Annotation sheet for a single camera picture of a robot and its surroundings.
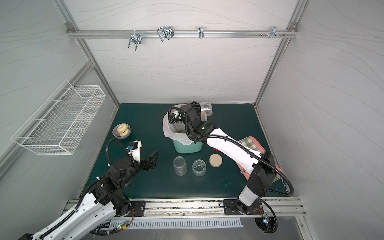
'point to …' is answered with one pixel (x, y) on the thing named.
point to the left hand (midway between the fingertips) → (151, 151)
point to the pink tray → (244, 171)
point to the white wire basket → (58, 126)
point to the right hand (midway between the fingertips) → (198, 105)
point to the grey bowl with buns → (121, 131)
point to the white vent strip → (152, 223)
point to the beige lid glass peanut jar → (199, 167)
